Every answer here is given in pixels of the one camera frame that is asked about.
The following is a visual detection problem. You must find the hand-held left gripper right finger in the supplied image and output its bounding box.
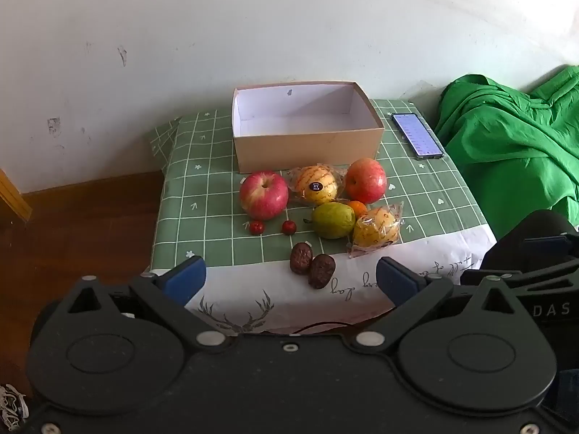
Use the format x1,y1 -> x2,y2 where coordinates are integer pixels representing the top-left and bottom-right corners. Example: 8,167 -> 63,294
350,256 -> 515,354

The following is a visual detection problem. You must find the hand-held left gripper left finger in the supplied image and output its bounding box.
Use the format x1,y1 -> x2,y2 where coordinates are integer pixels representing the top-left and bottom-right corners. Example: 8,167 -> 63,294
68,255 -> 231,354

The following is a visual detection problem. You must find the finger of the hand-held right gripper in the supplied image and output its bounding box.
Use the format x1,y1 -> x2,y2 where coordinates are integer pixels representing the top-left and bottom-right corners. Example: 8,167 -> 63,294
461,260 -> 579,299
520,235 -> 579,258

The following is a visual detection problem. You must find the plastic-wrapped yellow orange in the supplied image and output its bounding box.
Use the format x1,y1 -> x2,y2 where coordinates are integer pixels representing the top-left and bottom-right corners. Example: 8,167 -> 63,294
287,163 -> 348,205
347,202 -> 404,258

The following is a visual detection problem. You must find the dried brown date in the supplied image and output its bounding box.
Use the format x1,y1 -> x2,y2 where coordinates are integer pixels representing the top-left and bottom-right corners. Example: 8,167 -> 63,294
308,254 -> 336,289
289,242 -> 314,276

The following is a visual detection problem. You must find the green guava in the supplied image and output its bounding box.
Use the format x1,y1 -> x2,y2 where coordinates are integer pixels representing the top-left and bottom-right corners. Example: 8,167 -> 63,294
304,202 -> 356,240

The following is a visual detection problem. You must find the red apple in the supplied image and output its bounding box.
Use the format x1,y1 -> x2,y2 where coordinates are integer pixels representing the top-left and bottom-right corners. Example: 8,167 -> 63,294
239,170 -> 289,221
345,157 -> 388,205

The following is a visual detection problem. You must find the cardboard box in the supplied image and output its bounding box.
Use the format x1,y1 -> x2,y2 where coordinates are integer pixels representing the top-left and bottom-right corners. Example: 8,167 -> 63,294
232,80 -> 386,175

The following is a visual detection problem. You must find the green checked tablecloth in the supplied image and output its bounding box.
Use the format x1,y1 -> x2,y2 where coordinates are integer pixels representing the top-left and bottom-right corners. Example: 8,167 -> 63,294
144,98 -> 498,337

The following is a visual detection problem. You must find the green cloth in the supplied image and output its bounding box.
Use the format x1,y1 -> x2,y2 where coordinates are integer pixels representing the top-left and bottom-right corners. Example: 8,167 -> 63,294
434,65 -> 579,240

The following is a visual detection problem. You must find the smartphone with lit screen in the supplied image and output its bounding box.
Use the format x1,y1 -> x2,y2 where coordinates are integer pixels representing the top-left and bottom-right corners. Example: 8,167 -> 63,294
391,112 -> 445,161

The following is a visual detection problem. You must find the wooden board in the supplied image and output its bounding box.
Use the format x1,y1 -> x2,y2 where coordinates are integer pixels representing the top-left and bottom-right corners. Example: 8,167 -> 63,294
0,168 -> 33,223

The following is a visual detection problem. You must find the black and white patterned item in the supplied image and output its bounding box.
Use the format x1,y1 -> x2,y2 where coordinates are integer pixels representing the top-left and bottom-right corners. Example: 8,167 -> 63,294
0,384 -> 30,430

